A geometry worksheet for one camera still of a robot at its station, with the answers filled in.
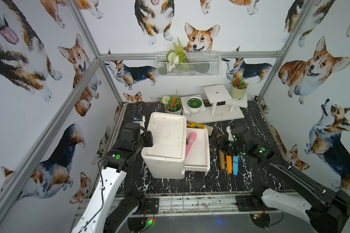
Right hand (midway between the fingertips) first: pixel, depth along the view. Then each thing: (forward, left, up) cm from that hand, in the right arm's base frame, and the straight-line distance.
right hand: (212, 143), depth 74 cm
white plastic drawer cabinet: (-10, +22, +5) cm, 25 cm away
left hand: (+4, +30, +7) cm, 31 cm away
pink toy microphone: (+9, +10, -9) cm, 16 cm away
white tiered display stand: (+37, -10, -13) cm, 40 cm away
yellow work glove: (+24, +9, -18) cm, 32 cm away
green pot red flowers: (+39, -21, +3) cm, 44 cm away
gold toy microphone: (0, -8, -18) cm, 20 cm away
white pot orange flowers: (+32, +22, -5) cm, 39 cm away
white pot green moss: (+26, +8, +2) cm, 27 cm away
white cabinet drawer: (-3, +7, -13) cm, 15 cm away
